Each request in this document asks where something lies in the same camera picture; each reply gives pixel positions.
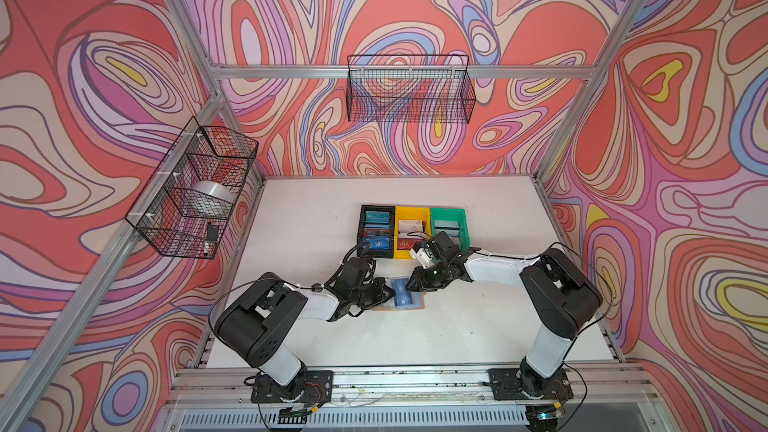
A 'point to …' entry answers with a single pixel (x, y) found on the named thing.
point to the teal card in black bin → (377, 216)
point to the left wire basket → (184, 208)
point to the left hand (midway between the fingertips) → (400, 293)
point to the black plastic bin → (377, 228)
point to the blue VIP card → (403, 296)
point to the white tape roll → (215, 189)
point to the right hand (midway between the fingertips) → (412, 293)
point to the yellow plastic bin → (413, 226)
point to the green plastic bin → (453, 222)
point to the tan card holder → (418, 299)
